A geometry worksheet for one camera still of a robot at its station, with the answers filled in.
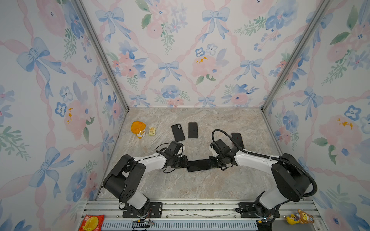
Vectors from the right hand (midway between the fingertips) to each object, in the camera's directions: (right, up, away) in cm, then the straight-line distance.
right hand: (207, 164), depth 89 cm
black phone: (-8, +20, +18) cm, 28 cm away
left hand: (-11, 0, 0) cm, 11 cm away
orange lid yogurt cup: (-45, +22, +7) cm, 51 cm away
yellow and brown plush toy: (+43, -20, -19) cm, 51 cm away
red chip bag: (-58, -23, -19) cm, 66 cm away
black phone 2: (-6, 0, -1) cm, 6 cm away
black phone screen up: (+23, +15, +13) cm, 31 cm away
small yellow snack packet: (-38, +19, +15) cm, 45 cm away
